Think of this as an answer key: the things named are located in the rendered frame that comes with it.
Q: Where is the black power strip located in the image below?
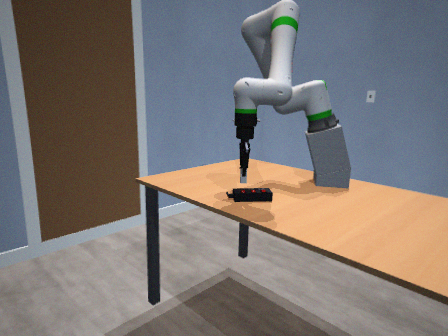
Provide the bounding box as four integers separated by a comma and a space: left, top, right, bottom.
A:
226, 188, 273, 202

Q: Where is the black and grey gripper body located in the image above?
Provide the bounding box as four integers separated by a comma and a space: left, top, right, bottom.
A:
236, 126, 254, 151

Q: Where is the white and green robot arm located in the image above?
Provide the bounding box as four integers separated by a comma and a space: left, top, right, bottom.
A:
233, 0, 339, 133

